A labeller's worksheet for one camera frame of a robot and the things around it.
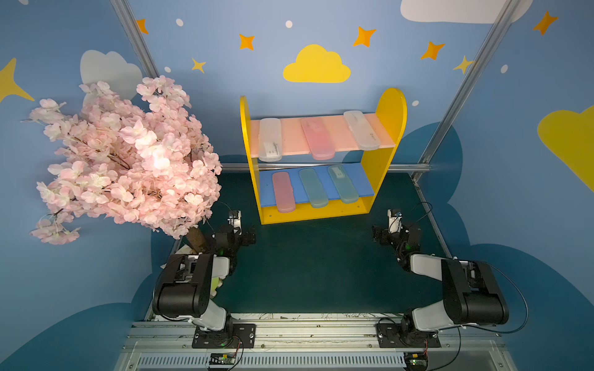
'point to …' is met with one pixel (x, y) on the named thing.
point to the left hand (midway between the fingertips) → (242, 222)
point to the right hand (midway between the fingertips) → (388, 223)
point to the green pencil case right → (344, 186)
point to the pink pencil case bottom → (285, 197)
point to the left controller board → (222, 359)
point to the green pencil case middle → (313, 188)
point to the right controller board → (416, 361)
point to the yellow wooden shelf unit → (323, 167)
